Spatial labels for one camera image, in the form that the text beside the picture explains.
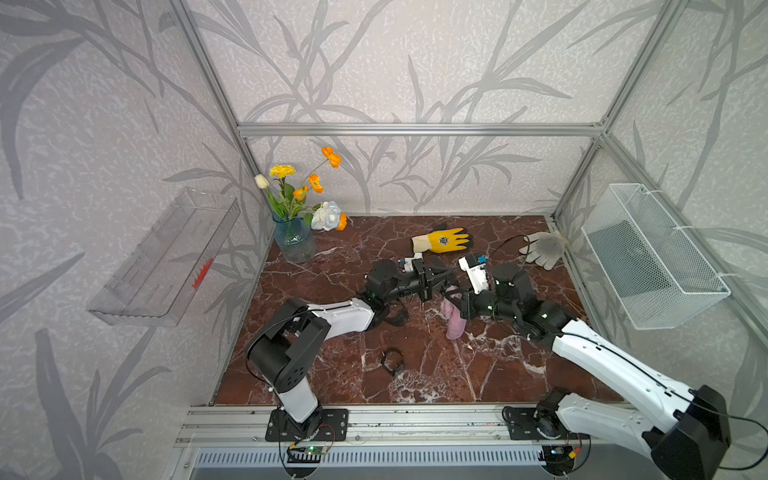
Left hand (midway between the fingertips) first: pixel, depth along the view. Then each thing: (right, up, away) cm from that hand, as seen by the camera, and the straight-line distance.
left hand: (454, 276), depth 74 cm
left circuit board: (-36, -43, -2) cm, 56 cm away
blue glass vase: (-49, +9, +25) cm, 56 cm away
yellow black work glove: (+1, +9, +37) cm, 38 cm away
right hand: (-2, -5, +1) cm, 5 cm away
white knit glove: (+42, +6, +38) cm, 57 cm away
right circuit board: (+25, -45, -2) cm, 51 cm away
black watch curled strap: (-16, -26, +11) cm, 32 cm away
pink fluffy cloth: (+1, -13, +6) cm, 15 cm away
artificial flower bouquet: (-48, +20, +15) cm, 54 cm away
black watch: (-1, -3, 0) cm, 3 cm away
